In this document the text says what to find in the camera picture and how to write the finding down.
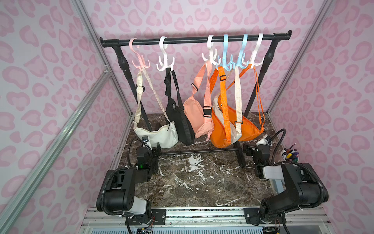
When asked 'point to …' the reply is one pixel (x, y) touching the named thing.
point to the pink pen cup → (289, 154)
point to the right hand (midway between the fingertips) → (253, 141)
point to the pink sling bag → (198, 109)
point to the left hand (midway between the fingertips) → (152, 142)
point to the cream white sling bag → (151, 121)
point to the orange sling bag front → (224, 131)
